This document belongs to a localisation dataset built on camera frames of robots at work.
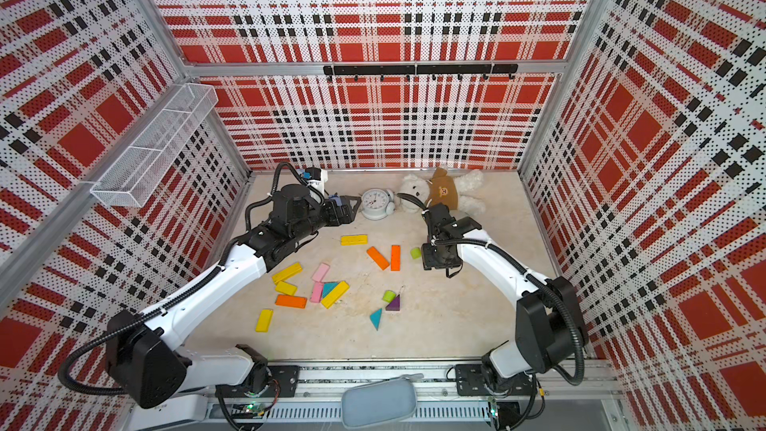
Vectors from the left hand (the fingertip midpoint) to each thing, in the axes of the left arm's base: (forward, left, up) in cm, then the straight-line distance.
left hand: (352, 200), depth 78 cm
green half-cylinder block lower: (-16, -9, -26) cm, 32 cm away
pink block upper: (-8, +13, -26) cm, 30 cm away
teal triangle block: (-22, -6, -26) cm, 35 cm away
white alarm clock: (+17, -4, -23) cm, 29 cm away
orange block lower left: (-18, +20, -26) cm, 38 cm away
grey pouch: (-42, -8, -23) cm, 49 cm away
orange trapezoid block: (-3, -5, -26) cm, 27 cm away
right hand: (-10, -24, -17) cm, 31 cm away
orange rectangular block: (-3, -11, -26) cm, 28 cm away
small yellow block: (-13, +23, -27) cm, 37 cm away
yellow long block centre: (-16, +7, -26) cm, 31 cm away
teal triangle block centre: (-14, +9, -25) cm, 30 cm away
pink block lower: (-15, +13, -26) cm, 33 cm away
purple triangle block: (-19, -11, -24) cm, 33 cm away
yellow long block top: (+3, +3, -25) cm, 25 cm away
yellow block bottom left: (-24, +26, -25) cm, 43 cm away
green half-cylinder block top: (-2, -18, -26) cm, 32 cm away
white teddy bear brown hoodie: (+19, -33, -20) cm, 43 cm away
